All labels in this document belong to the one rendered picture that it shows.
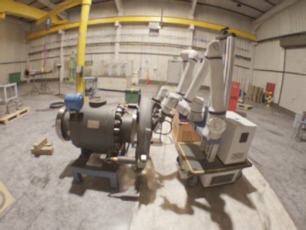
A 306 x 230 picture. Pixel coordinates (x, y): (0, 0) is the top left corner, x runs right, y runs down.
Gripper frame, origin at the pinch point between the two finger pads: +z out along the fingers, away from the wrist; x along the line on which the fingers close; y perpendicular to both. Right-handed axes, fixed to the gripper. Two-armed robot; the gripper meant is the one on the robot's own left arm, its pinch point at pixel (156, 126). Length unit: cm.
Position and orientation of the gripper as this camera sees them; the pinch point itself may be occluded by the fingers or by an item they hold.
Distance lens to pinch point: 134.8
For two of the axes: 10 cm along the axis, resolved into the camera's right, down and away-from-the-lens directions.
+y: -8.9, -4.5, -1.3
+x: -0.8, 4.1, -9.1
